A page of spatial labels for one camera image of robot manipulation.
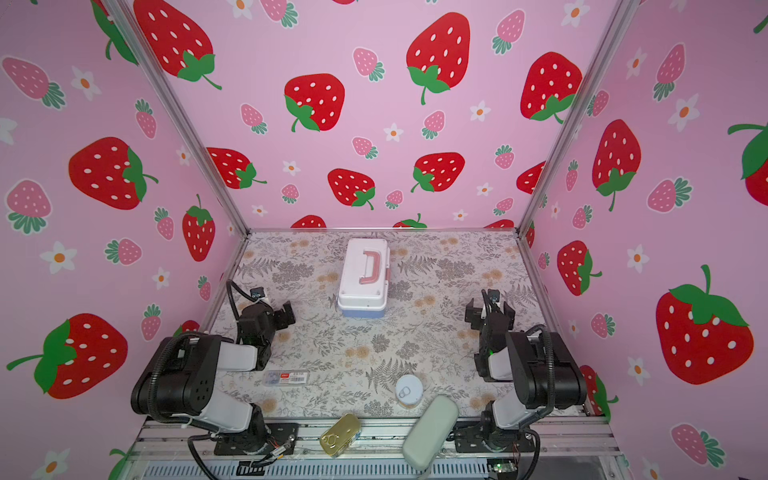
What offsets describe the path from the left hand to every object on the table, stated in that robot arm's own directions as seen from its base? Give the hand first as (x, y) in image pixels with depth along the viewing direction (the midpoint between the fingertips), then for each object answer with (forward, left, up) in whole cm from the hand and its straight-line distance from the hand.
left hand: (275, 304), depth 94 cm
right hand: (0, -69, +3) cm, 69 cm away
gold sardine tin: (-36, -26, -1) cm, 45 cm away
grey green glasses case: (-35, -48, -2) cm, 60 cm away
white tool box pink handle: (+6, -29, +7) cm, 30 cm away
